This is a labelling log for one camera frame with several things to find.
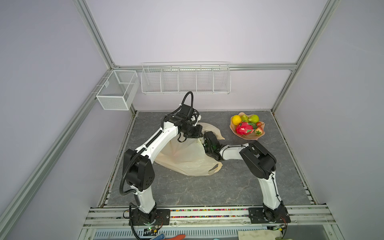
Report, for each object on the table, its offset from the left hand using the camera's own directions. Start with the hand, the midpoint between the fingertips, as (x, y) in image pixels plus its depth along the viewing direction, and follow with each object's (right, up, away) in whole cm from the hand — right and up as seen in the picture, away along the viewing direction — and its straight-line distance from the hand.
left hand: (203, 136), depth 82 cm
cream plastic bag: (-7, -12, 0) cm, 13 cm away
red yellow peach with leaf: (+38, +3, +17) cm, 42 cm away
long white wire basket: (-2, +38, +18) cm, 42 cm away
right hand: (-11, -9, +8) cm, 16 cm away
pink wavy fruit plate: (+36, -2, +21) cm, 42 cm away
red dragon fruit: (+28, +4, +17) cm, 33 cm away
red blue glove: (-19, -46, -13) cm, 51 cm away
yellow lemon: (+24, +10, +22) cm, 35 cm away
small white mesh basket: (-58, +30, +21) cm, 69 cm away
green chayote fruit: (+37, +11, +23) cm, 45 cm away
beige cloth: (+27, -44, -13) cm, 53 cm away
